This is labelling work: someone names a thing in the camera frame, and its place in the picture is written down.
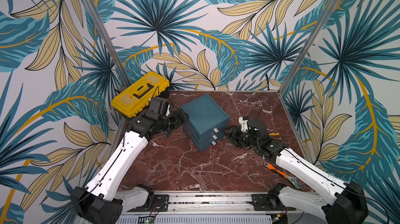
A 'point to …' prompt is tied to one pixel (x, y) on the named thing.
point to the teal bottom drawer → (204, 146)
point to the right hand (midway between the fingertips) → (221, 132)
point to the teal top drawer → (214, 129)
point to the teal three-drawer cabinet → (207, 123)
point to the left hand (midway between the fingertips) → (184, 123)
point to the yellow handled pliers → (273, 134)
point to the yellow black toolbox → (131, 102)
